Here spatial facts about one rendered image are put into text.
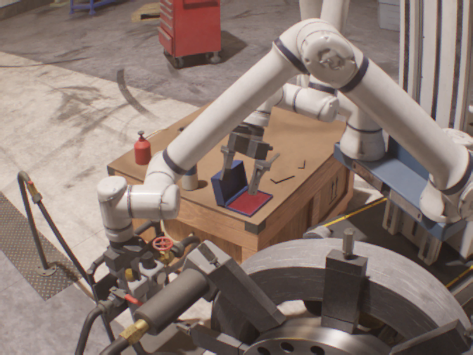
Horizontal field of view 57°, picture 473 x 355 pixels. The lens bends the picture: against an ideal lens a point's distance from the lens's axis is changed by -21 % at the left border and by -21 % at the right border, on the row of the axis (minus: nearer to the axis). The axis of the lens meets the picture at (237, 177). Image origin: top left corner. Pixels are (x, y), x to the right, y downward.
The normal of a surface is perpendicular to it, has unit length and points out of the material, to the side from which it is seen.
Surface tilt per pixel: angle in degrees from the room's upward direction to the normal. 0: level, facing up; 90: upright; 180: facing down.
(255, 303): 90
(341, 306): 90
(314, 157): 0
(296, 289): 90
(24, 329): 0
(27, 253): 0
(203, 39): 90
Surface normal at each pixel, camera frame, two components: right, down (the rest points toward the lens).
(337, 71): 0.00, 0.48
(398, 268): 0.14, -0.80
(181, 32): 0.33, 0.48
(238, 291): -0.56, 0.44
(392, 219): -0.88, 0.26
